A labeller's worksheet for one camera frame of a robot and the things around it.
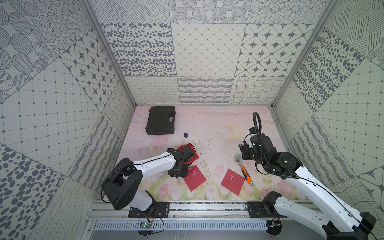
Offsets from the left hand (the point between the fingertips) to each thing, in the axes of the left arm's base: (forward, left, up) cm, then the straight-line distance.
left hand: (185, 175), depth 84 cm
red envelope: (0, -5, -3) cm, 6 cm away
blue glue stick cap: (+28, +2, +1) cm, 28 cm away
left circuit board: (-23, +18, -3) cm, 30 cm away
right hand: (+8, -30, +18) cm, 36 cm away
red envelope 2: (-2, -27, -3) cm, 27 cm away
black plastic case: (+37, +20, +5) cm, 42 cm away
